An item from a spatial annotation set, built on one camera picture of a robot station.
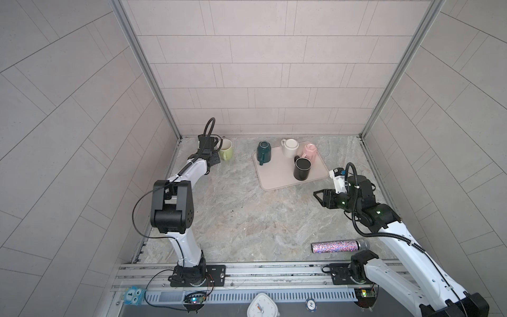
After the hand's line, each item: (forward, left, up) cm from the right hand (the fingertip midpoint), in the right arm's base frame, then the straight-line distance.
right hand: (318, 193), depth 77 cm
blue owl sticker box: (-28, +67, -10) cm, 74 cm away
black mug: (+18, +2, -5) cm, 19 cm away
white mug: (+31, +6, -6) cm, 33 cm away
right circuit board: (-32, -11, -17) cm, 38 cm away
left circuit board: (-31, +46, -11) cm, 57 cm away
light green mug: (+29, +39, -5) cm, 49 cm away
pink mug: (+26, -4, -6) cm, 27 cm away
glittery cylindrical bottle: (-17, -6, -12) cm, 21 cm away
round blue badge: (-34, +8, -14) cm, 37 cm away
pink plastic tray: (+21, +13, -14) cm, 28 cm away
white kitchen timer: (-33, +24, -11) cm, 42 cm away
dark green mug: (+28, +20, -6) cm, 35 cm away
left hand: (+28, +46, -4) cm, 54 cm away
